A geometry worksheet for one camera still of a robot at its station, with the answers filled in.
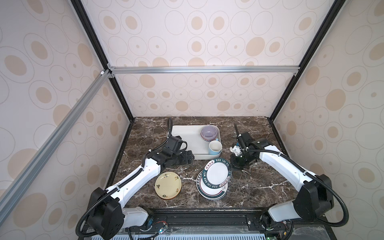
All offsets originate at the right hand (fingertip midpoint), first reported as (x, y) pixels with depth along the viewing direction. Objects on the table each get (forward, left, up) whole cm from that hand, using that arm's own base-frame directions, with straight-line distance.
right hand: (229, 168), depth 80 cm
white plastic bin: (+32, +21, -11) cm, 40 cm away
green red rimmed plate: (-10, +11, -10) cm, 18 cm away
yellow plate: (-5, +34, -11) cm, 36 cm away
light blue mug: (+17, +5, -5) cm, 18 cm away
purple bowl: (+29, +8, -6) cm, 31 cm away
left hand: (+4, +19, +5) cm, 20 cm away
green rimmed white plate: (0, +6, -6) cm, 8 cm away
